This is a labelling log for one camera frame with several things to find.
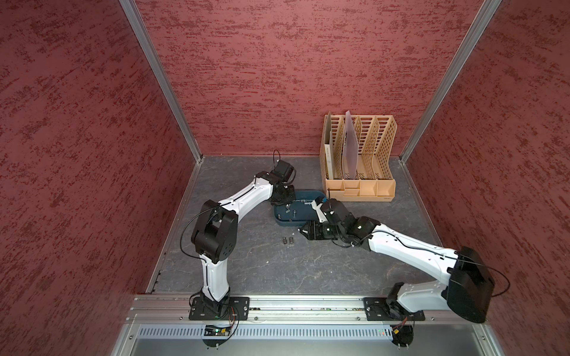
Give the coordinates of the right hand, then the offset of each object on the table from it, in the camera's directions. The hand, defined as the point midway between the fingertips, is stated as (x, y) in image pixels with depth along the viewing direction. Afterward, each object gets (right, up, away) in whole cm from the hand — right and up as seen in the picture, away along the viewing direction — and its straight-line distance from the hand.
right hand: (306, 235), depth 79 cm
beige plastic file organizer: (+33, +19, +21) cm, 44 cm away
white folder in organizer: (+10, +37, +10) cm, 40 cm away
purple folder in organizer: (+19, +32, +9) cm, 38 cm away
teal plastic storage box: (-1, +5, +21) cm, 22 cm away
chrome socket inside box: (+1, +10, +22) cm, 24 cm away
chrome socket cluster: (-5, -5, +11) cm, 13 cm away
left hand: (-6, +10, +12) cm, 17 cm away
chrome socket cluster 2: (-8, -5, +11) cm, 14 cm away
